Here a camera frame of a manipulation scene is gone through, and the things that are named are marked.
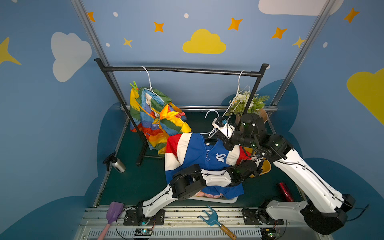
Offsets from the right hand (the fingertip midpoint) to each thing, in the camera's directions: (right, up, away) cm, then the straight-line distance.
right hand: (218, 130), depth 66 cm
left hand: (+28, -16, +14) cm, 35 cm away
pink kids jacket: (-7, -32, +8) cm, 34 cm away
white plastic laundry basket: (+2, -35, +8) cm, 36 cm away
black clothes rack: (-44, -17, +31) cm, 56 cm away
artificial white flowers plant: (+27, +16, +22) cm, 38 cm away
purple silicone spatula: (-53, -42, +10) cm, 68 cm away
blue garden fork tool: (-2, -45, +7) cm, 45 cm away
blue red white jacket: (-16, -9, +3) cm, 19 cm away
